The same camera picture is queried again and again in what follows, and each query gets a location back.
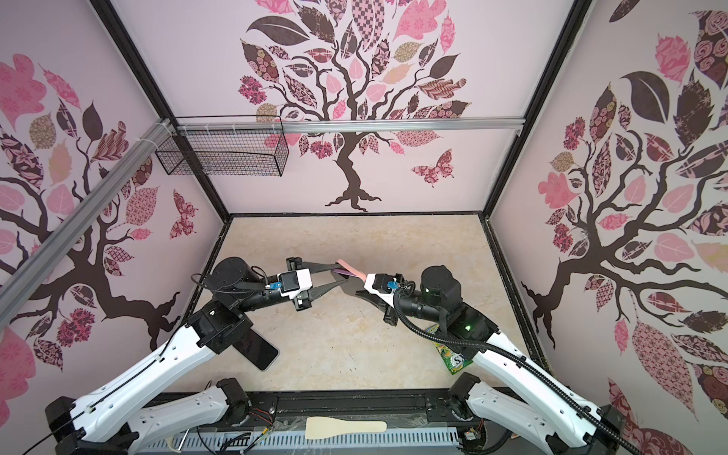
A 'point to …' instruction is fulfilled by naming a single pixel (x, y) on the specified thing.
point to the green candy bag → (453, 361)
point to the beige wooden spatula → (322, 427)
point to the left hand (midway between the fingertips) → (345, 273)
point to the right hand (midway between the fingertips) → (361, 286)
